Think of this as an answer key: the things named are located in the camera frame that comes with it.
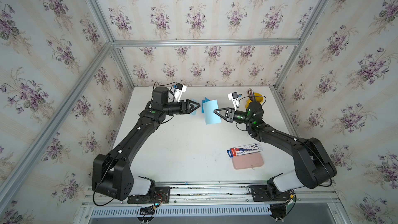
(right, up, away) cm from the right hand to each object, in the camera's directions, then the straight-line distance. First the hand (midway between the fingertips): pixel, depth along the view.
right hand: (216, 113), depth 76 cm
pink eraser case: (+18, -27, +8) cm, 33 cm away
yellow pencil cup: (+31, +8, +27) cm, 43 cm away
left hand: (-9, +3, -2) cm, 10 cm away
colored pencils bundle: (+24, +10, +20) cm, 33 cm away
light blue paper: (-11, +1, -6) cm, 12 cm away
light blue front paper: (-2, -2, +1) cm, 3 cm away
